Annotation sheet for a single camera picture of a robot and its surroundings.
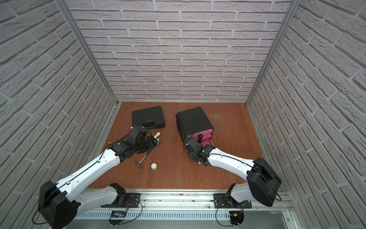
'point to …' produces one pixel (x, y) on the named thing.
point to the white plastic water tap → (157, 134)
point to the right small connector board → (237, 217)
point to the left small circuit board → (116, 217)
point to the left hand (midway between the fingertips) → (153, 138)
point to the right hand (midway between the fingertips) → (195, 150)
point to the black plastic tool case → (149, 114)
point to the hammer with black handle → (139, 164)
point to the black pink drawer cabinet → (195, 122)
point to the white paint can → (154, 166)
